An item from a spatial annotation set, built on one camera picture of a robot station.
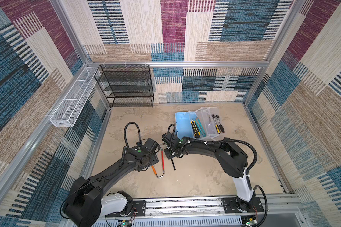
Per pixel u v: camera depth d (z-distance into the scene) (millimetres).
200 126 962
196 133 916
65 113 710
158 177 831
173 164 885
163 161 896
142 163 593
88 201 396
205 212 728
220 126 922
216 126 916
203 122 942
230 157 518
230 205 730
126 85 1095
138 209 733
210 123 940
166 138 732
